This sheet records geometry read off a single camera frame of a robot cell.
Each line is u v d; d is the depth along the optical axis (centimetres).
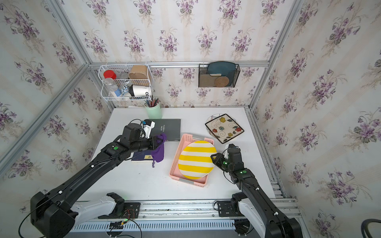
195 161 88
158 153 74
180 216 73
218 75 93
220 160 73
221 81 97
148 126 68
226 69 93
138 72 89
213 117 112
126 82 93
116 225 72
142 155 93
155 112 107
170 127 102
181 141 98
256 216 53
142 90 93
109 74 91
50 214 36
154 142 65
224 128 105
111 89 90
